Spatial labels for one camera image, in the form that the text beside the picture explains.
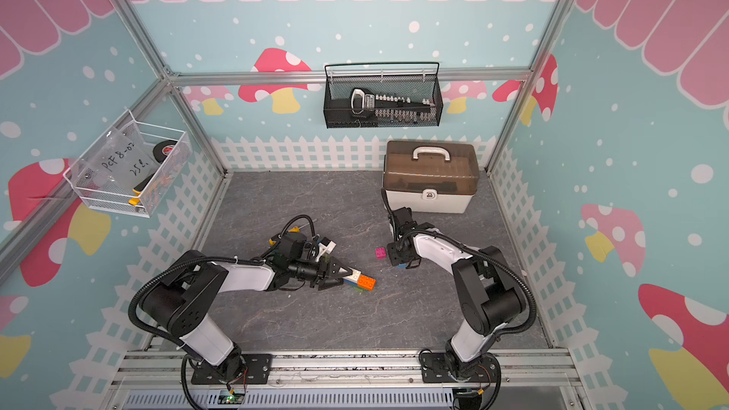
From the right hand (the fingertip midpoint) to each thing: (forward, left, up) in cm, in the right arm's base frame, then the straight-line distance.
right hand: (399, 254), depth 94 cm
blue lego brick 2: (-7, 0, +7) cm, 10 cm away
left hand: (-11, +17, +4) cm, 21 cm away
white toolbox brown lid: (+31, -14, +5) cm, 34 cm away
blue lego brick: (-11, +16, +3) cm, 19 cm away
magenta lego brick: (+1, +6, 0) cm, 6 cm away
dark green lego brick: (-11, +13, -1) cm, 17 cm away
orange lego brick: (-11, +11, +3) cm, 15 cm away
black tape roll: (+16, +67, +33) cm, 77 cm away
